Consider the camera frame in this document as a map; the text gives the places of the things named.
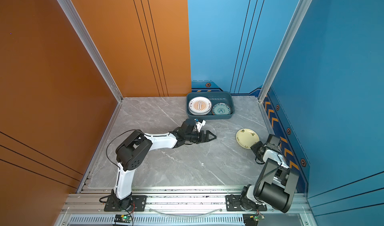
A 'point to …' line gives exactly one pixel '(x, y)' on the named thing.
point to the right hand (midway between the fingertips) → (253, 147)
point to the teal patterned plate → (221, 108)
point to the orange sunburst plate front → (199, 105)
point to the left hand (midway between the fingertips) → (213, 137)
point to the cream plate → (245, 137)
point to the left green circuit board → (125, 218)
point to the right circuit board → (252, 219)
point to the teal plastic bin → (215, 97)
